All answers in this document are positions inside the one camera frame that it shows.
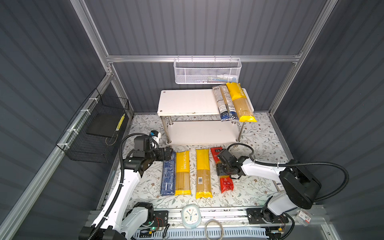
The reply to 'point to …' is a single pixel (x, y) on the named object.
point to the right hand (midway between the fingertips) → (222, 170)
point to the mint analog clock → (191, 215)
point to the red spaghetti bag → (226, 184)
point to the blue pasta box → (168, 184)
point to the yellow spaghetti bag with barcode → (203, 187)
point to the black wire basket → (91, 136)
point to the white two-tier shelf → (192, 116)
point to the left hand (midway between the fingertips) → (164, 149)
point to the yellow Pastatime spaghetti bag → (182, 179)
